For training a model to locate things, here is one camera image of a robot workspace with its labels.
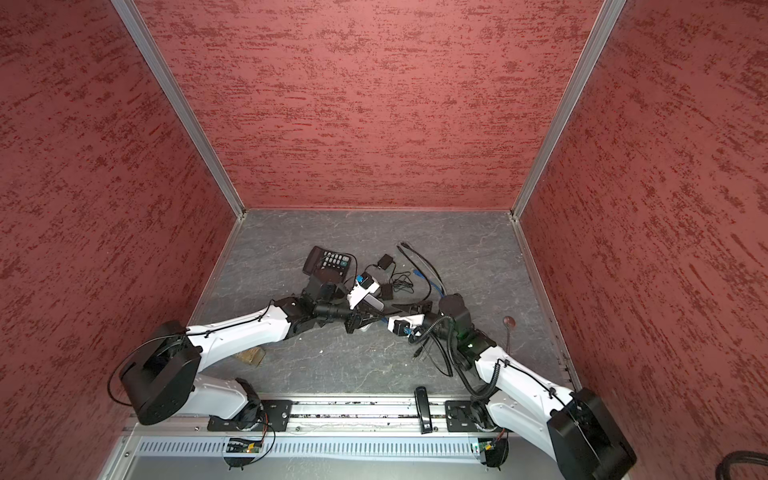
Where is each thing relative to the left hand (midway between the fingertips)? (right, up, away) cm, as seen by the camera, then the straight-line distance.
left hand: (379, 320), depth 79 cm
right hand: (+4, +2, 0) cm, 5 cm away
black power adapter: (+1, +14, +25) cm, 29 cm away
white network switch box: (-4, +9, -8) cm, 13 cm away
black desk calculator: (-20, +13, +22) cm, 32 cm away
